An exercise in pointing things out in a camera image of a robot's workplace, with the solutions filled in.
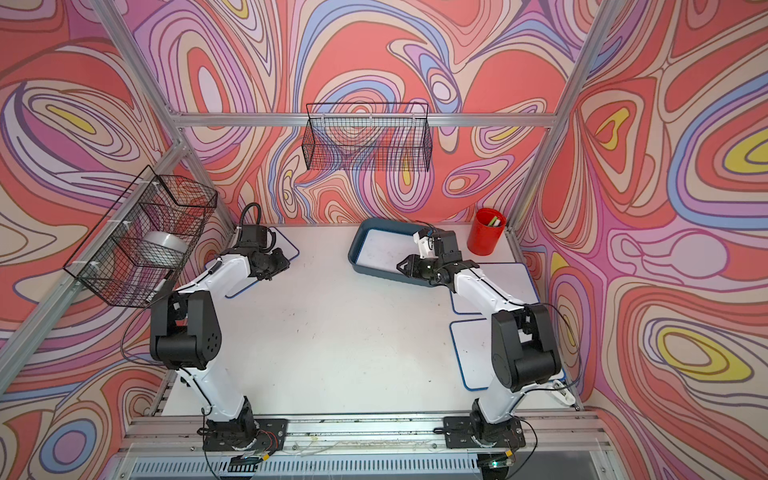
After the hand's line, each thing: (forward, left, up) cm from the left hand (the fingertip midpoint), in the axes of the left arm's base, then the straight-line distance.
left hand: (287, 263), depth 97 cm
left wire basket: (-19, +30, +24) cm, 43 cm away
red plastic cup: (+13, -68, +2) cm, 69 cm away
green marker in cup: (+16, -71, +4) cm, 73 cm away
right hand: (-7, -37, +4) cm, 38 cm away
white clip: (-38, -80, -7) cm, 89 cm away
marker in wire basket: (-20, +23, +16) cm, 35 cm away
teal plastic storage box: (+1, -33, -6) cm, 34 cm away
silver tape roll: (-15, +20, +24) cm, 35 cm away
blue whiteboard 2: (-23, -59, -10) cm, 64 cm away
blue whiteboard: (+10, -32, -5) cm, 34 cm away
